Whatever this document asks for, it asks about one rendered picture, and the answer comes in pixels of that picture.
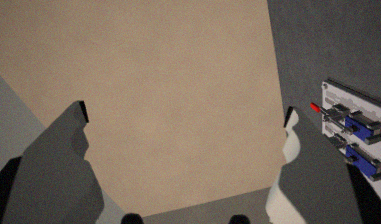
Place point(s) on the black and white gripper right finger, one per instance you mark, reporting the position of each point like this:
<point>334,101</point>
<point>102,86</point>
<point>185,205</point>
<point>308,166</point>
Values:
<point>317,185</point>

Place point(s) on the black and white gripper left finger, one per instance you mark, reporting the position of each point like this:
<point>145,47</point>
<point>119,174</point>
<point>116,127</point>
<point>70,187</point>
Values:
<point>49,183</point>

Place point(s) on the white fixture plate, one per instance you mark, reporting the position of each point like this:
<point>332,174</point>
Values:
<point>371,112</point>

